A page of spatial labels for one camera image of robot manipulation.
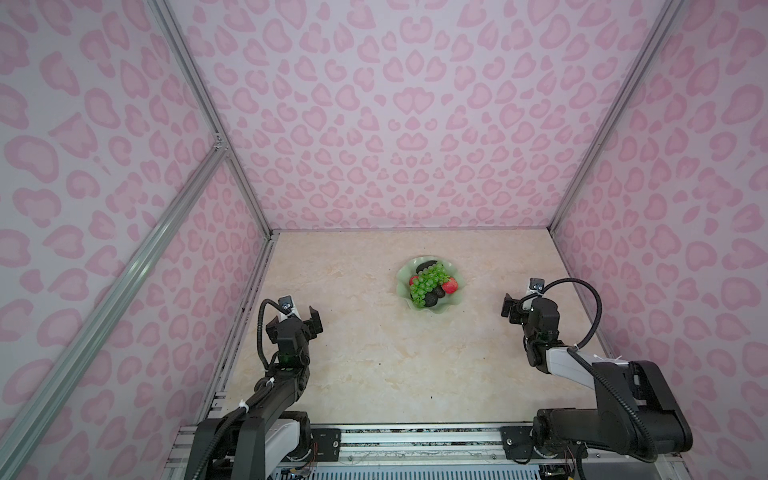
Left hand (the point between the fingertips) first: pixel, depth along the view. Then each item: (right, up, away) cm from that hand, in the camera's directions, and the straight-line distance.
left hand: (295, 308), depth 86 cm
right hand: (+68, +4, +4) cm, 68 cm away
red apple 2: (+47, +5, +10) cm, 48 cm away
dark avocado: (+39, +12, +14) cm, 43 cm away
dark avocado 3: (+43, +3, +11) cm, 45 cm away
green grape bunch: (+39, +7, +8) cm, 40 cm away
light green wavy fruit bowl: (+45, -1, +11) cm, 46 cm away
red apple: (+34, +8, +13) cm, 37 cm away
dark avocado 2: (+40, +1, +9) cm, 41 cm away
